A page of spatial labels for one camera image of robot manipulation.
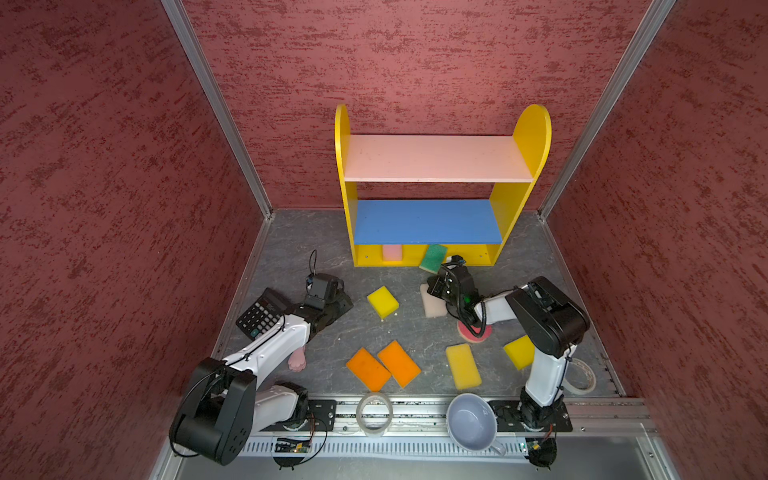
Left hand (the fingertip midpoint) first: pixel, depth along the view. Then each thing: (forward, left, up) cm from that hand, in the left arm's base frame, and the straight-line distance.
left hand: (346, 307), depth 89 cm
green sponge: (+21, -29, -1) cm, 36 cm away
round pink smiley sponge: (-7, -37, -4) cm, 38 cm away
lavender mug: (-30, -35, -5) cm, 46 cm away
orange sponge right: (-15, -16, -3) cm, 23 cm away
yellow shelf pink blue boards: (+21, -15, +10) cm, 28 cm away
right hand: (+10, -25, -3) cm, 27 cm away
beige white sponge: (+1, -27, -1) cm, 27 cm away
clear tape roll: (-27, -10, -5) cm, 30 cm away
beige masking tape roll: (-18, -67, -5) cm, 70 cm away
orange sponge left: (-17, -8, -4) cm, 19 cm away
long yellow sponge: (-16, -34, -4) cm, 38 cm away
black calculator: (+1, +25, -3) cm, 25 cm away
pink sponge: (+22, -14, -1) cm, 26 cm away
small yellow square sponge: (+4, -11, -4) cm, 13 cm away
